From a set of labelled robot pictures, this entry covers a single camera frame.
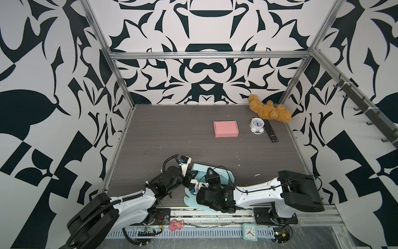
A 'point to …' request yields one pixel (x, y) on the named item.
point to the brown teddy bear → (268, 111)
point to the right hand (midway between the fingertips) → (209, 167)
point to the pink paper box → (227, 128)
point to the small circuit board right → (281, 237)
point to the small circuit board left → (148, 232)
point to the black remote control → (272, 136)
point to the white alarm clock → (257, 124)
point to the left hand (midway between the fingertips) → (194, 167)
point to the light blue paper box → (226, 178)
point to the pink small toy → (175, 224)
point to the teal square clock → (249, 232)
